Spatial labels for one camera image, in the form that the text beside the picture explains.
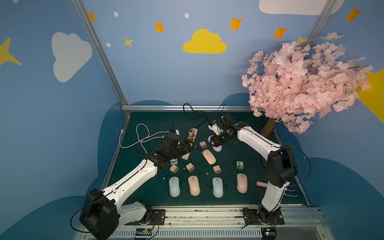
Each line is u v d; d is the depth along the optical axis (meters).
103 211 0.39
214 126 0.84
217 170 0.89
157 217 0.74
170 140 0.58
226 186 0.85
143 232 0.73
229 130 0.67
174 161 0.92
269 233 0.73
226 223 0.73
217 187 0.82
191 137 1.05
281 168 0.49
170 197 0.80
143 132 1.09
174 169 0.88
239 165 0.88
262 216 0.65
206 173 0.88
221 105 1.20
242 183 0.84
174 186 0.83
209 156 0.96
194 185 0.83
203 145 1.01
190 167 0.90
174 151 0.61
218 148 0.88
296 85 0.69
